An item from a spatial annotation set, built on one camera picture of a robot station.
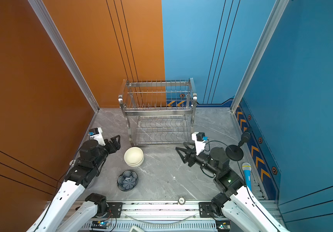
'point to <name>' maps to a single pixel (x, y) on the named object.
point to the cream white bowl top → (133, 155)
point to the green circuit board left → (101, 224)
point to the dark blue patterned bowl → (128, 181)
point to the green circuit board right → (223, 225)
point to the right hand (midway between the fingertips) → (181, 146)
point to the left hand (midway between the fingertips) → (115, 136)
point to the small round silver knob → (181, 200)
